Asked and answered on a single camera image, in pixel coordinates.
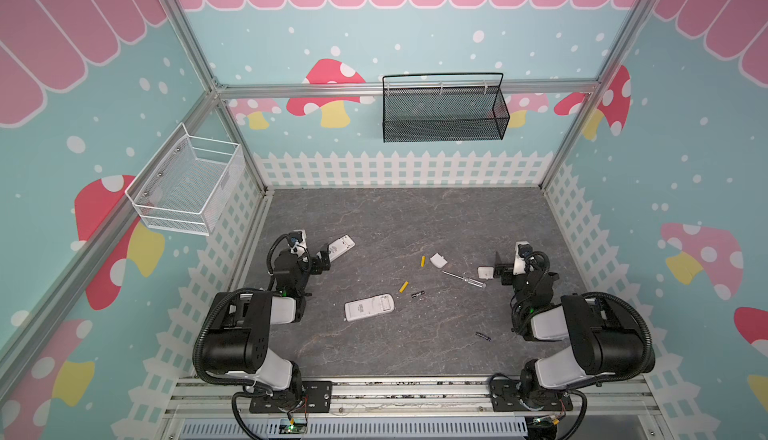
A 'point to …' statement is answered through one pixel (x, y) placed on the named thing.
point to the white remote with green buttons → (370, 306)
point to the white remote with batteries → (340, 246)
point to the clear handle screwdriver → (470, 281)
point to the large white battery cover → (438, 260)
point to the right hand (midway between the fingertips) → (514, 251)
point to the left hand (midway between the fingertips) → (314, 248)
